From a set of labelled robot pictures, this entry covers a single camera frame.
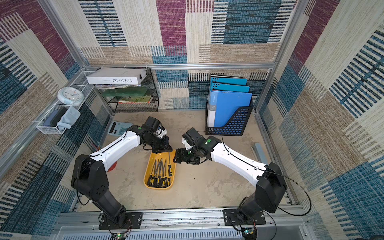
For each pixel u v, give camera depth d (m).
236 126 0.97
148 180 0.84
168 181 0.85
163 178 0.85
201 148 0.56
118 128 1.08
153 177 0.85
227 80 1.01
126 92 0.94
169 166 0.78
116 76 0.79
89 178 0.45
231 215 0.74
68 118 0.68
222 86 0.94
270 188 0.41
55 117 0.65
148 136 0.66
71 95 0.75
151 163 0.91
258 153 0.90
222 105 0.91
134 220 0.73
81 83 0.88
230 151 0.50
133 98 1.01
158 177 0.85
